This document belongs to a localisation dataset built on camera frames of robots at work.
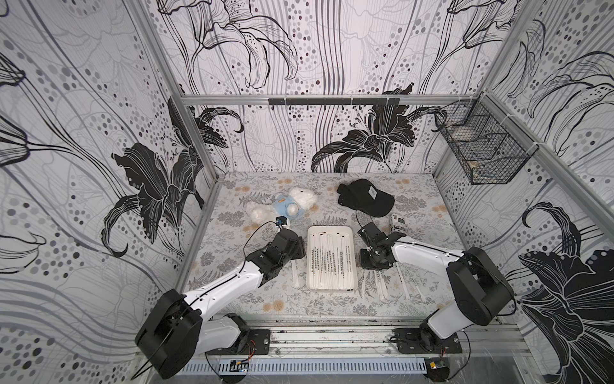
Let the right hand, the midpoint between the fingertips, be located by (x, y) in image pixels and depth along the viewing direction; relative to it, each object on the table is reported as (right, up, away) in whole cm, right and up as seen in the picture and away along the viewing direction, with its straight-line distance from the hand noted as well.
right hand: (365, 261), depth 91 cm
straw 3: (-13, 0, -2) cm, 13 cm away
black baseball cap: (+2, +26, +13) cm, 29 cm away
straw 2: (-9, +1, -1) cm, 9 cm away
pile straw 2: (+4, -6, -7) cm, 10 cm away
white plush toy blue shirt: (-29, +22, +2) cm, 36 cm away
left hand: (-25, +7, -5) cm, 27 cm away
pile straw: (-26, -2, -3) cm, 26 cm away
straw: (-6, 0, -3) cm, 7 cm away
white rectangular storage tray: (-18, +2, -1) cm, 18 cm away
